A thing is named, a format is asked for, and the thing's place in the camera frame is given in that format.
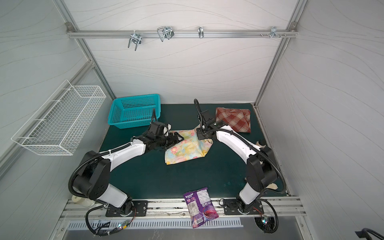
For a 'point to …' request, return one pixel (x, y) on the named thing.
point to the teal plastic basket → (134, 111)
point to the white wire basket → (59, 128)
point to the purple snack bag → (200, 206)
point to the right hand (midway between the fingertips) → (204, 129)
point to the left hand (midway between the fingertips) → (183, 139)
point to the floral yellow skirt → (190, 148)
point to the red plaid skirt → (239, 119)
